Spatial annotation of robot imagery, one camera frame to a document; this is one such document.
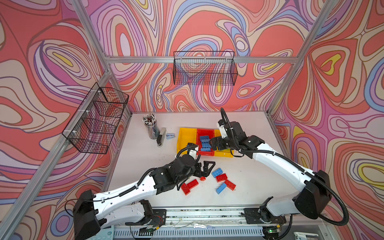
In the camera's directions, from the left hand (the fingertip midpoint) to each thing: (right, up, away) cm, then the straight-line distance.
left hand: (208, 162), depth 71 cm
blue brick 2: (+1, +2, +25) cm, 25 cm away
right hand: (+7, +8, +10) cm, 15 cm away
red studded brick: (+14, -16, +12) cm, 24 cm away
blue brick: (+1, +10, +31) cm, 32 cm away
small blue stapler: (-24, +11, +33) cm, 42 cm away
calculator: (-47, -32, -3) cm, 57 cm away
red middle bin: (+1, +14, +28) cm, 31 cm away
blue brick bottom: (+8, -17, +11) cm, 22 cm away
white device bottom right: (+43, -32, -4) cm, 54 cm away
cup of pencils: (-34, +21, +20) cm, 45 cm away
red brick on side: (-2, -12, +13) cm, 18 cm away
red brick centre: (+10, -12, +15) cm, 22 cm away
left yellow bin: (-12, +11, +34) cm, 38 cm away
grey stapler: (-29, +10, +30) cm, 43 cm away
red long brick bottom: (-12, -18, +11) cm, 24 cm away
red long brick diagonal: (-7, -15, +13) cm, 21 cm away
